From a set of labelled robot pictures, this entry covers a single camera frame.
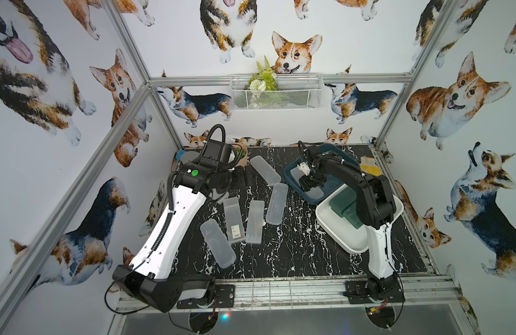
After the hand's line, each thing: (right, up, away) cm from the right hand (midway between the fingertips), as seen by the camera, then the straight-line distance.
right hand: (306, 183), depth 98 cm
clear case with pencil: (-24, -19, -8) cm, 31 cm away
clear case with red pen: (-5, +4, 0) cm, 6 cm away
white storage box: (+16, -21, -12) cm, 29 cm away
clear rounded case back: (-18, +5, +12) cm, 22 cm away
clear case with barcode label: (-33, -16, -5) cm, 37 cm away
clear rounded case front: (-38, -26, -12) cm, 48 cm away
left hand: (-24, +5, -27) cm, 36 cm away
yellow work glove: (+36, +9, +13) cm, 39 cm away
